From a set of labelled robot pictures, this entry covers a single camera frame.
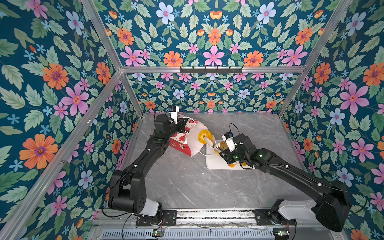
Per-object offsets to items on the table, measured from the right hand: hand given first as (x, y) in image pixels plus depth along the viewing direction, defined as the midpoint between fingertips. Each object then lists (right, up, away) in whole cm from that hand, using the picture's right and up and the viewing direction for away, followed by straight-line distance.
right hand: (221, 152), depth 78 cm
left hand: (-18, +20, +2) cm, 27 cm away
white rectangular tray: (-3, -8, +13) cm, 15 cm away
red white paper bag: (-20, +3, +26) cm, 32 cm away
